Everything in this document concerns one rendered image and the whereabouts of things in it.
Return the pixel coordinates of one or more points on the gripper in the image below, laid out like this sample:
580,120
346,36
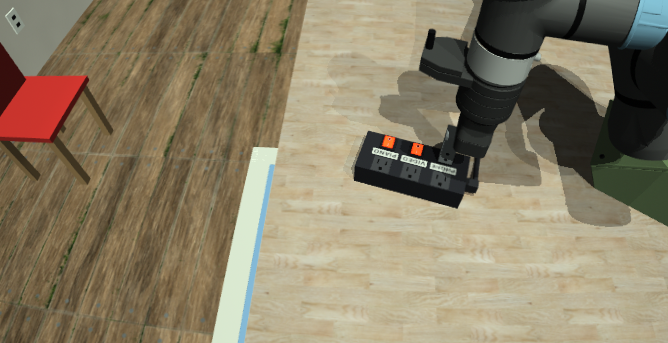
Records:
487,93

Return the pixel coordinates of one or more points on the black power strip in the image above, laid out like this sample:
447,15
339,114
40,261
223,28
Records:
413,169

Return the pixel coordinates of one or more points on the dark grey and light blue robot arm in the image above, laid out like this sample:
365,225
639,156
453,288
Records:
516,29

